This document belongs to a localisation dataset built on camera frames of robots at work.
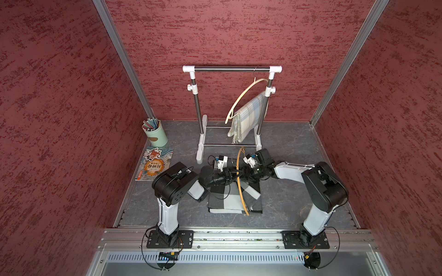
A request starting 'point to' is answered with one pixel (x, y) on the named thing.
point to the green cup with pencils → (153, 128)
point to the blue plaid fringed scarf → (246, 119)
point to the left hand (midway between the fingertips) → (243, 176)
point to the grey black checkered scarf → (232, 204)
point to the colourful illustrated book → (153, 159)
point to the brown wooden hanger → (238, 180)
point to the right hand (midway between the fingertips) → (238, 180)
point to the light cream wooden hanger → (230, 115)
